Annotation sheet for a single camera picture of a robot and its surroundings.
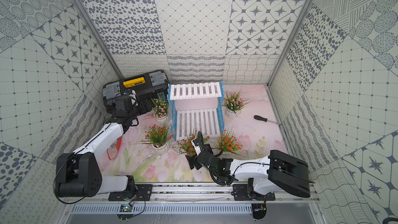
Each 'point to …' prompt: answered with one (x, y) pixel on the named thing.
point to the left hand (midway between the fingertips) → (148, 102)
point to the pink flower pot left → (160, 108)
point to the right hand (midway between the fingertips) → (194, 151)
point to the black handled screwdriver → (265, 120)
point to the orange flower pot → (227, 143)
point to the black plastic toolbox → (143, 88)
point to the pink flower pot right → (233, 103)
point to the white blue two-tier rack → (197, 108)
